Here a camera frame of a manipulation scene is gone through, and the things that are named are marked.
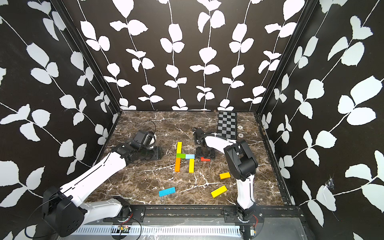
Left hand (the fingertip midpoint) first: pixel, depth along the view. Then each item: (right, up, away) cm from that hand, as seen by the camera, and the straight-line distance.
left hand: (161, 152), depth 80 cm
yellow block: (+7, 0, +18) cm, 19 cm away
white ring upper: (+52, +13, +31) cm, 62 cm away
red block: (+23, -7, +12) cm, 27 cm away
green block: (+10, -6, +15) cm, 19 cm away
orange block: (+7, -10, +10) cm, 16 cm away
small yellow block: (+36, -15, +7) cm, 40 cm away
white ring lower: (+51, +7, +27) cm, 58 cm away
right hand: (+23, -5, +15) cm, 28 cm away
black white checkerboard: (+42, +15, +30) cm, 54 cm away
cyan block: (+3, -22, 0) cm, 22 cm away
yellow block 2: (+32, -22, +1) cm, 39 cm away
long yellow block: (+16, -11, +10) cm, 22 cm away
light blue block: (+14, -6, +15) cm, 21 cm away
